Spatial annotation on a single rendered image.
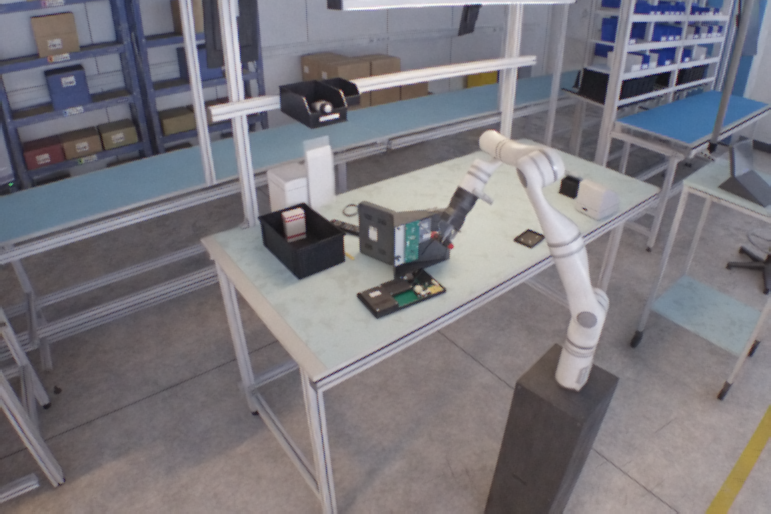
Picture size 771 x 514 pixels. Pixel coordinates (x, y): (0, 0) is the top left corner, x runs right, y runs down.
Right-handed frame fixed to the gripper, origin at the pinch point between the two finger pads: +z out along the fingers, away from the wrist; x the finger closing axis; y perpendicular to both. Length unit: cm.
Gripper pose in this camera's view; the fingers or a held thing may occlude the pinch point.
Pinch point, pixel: (444, 245)
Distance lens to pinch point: 152.2
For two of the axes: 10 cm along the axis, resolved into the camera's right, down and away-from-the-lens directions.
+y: -5.5, -4.1, 7.3
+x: -6.7, -3.1, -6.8
